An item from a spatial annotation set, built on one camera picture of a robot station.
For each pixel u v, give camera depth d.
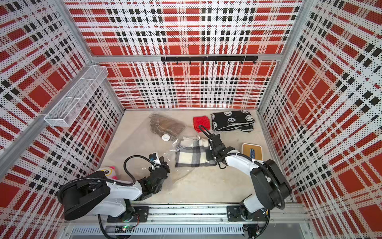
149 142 1.00
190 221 0.73
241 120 1.08
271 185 0.43
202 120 1.09
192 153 0.91
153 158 0.72
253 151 0.92
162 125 1.06
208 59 0.88
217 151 0.68
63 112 0.69
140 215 0.73
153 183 0.65
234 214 0.73
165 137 0.98
